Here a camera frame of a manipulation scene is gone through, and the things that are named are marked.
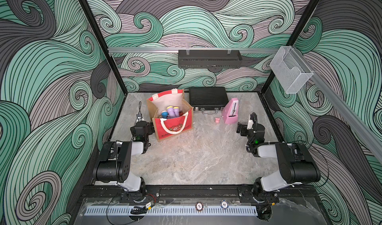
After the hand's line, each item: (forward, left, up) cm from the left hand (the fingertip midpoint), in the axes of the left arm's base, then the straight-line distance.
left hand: (142, 122), depth 94 cm
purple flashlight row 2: (+7, -22, +4) cm, 23 cm away
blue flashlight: (+7, -13, 0) cm, 15 cm away
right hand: (0, -66, 0) cm, 66 cm away
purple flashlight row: (+4, -19, +5) cm, 20 cm away
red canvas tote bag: (-9, -18, +9) cm, 23 cm away
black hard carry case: (+24, -46, -4) cm, 52 cm away
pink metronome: (+6, -57, +3) cm, 58 cm away
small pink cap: (+6, -50, -5) cm, 50 cm away
